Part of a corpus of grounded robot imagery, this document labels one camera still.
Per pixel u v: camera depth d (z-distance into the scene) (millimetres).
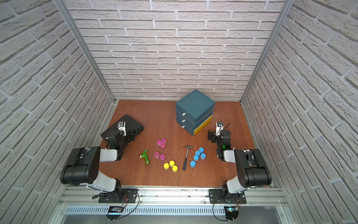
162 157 856
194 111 847
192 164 828
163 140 936
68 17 731
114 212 710
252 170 443
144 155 870
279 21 741
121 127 813
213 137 849
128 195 730
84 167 455
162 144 899
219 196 737
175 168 812
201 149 894
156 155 859
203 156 855
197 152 874
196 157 855
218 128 812
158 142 921
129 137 854
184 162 854
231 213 709
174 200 741
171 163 830
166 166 827
